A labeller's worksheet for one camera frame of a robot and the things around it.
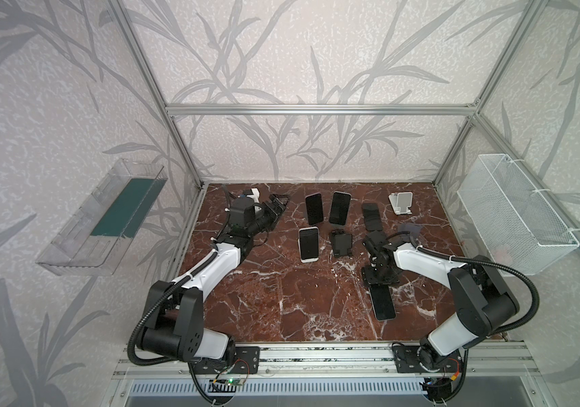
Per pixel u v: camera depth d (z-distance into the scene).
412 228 1.03
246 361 0.72
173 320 0.42
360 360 0.75
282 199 0.78
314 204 0.99
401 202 1.07
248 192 0.81
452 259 0.51
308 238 0.88
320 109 0.97
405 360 0.73
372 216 1.09
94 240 0.64
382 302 0.84
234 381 0.71
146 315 0.39
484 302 0.45
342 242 0.95
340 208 0.99
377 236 0.77
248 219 0.66
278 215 0.74
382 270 0.75
